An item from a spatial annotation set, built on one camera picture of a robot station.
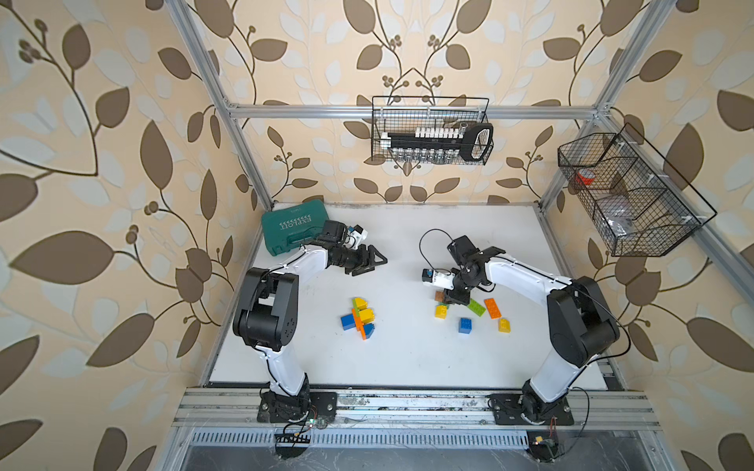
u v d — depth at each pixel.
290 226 1.08
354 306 0.91
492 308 0.91
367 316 0.89
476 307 0.92
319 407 0.74
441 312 0.90
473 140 0.83
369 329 0.87
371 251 0.84
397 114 0.91
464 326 0.85
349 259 0.81
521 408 0.68
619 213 0.74
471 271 0.68
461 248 0.76
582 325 0.47
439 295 0.89
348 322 0.87
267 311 0.49
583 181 0.89
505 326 0.87
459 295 0.81
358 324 0.87
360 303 0.91
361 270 0.84
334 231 0.77
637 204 0.73
